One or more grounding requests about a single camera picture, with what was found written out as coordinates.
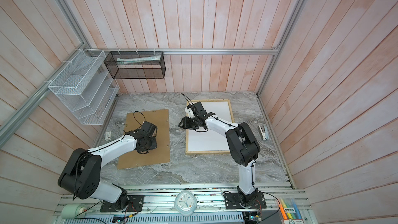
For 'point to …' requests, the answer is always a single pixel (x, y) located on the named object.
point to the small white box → (108, 136)
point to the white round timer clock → (185, 202)
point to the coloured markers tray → (290, 212)
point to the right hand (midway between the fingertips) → (181, 125)
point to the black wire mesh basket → (136, 65)
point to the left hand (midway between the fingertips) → (152, 147)
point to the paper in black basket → (123, 60)
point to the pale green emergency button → (71, 211)
